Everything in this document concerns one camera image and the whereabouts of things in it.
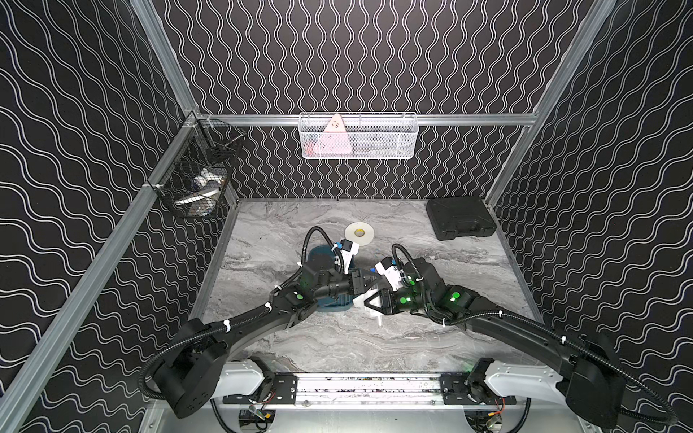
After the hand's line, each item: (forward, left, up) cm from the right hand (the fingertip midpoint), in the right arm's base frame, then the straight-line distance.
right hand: (366, 301), depth 74 cm
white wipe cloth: (+1, +2, -2) cm, 3 cm away
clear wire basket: (+82, -3, +1) cm, 82 cm away
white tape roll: (+37, +1, -15) cm, 40 cm away
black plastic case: (+43, -40, -11) cm, 59 cm away
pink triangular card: (+49, +10, +20) cm, 53 cm away
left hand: (+5, -4, +6) cm, 9 cm away
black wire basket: (+40, +58, +12) cm, 72 cm away
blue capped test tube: (+6, -2, +6) cm, 9 cm away
